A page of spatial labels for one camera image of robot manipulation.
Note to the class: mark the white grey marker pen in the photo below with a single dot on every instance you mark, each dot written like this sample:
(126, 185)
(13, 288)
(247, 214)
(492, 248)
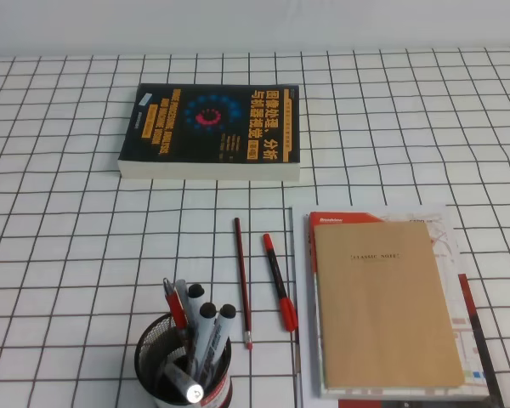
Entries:
(190, 389)

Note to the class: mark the red black pencil with eraser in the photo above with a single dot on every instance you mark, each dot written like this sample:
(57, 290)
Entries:
(247, 319)

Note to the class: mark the grey marker black cap left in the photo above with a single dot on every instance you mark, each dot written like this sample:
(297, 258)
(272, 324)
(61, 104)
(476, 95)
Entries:
(195, 301)

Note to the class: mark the red ballpoint pen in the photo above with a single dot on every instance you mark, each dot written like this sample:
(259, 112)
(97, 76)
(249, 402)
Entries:
(175, 305)

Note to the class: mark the black thick textbook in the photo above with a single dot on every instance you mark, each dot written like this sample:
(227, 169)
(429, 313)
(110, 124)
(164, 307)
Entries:
(214, 132)

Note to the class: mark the red and black marker pen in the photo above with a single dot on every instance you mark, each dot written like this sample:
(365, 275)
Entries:
(287, 310)

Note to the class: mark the large white map book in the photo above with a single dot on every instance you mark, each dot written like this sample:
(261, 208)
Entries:
(481, 387)

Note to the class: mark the red cover notebook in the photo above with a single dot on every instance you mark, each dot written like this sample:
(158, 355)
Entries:
(319, 218)

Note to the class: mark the black mesh pen holder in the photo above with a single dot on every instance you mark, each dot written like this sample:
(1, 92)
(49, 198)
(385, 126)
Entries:
(161, 344)

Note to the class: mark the clear grey pen in holder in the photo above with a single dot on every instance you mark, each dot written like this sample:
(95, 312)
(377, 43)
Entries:
(182, 290)

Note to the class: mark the grey marker black cap middle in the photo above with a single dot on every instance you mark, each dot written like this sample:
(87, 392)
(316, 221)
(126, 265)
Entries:
(204, 329)

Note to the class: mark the tan classic note notebook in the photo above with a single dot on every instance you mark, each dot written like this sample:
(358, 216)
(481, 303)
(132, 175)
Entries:
(383, 316)

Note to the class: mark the grey marker black cap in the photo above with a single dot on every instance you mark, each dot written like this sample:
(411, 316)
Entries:
(217, 342)
(195, 301)
(204, 329)

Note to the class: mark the grey marker black cap right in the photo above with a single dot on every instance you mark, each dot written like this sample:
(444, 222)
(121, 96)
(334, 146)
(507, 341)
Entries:
(217, 342)

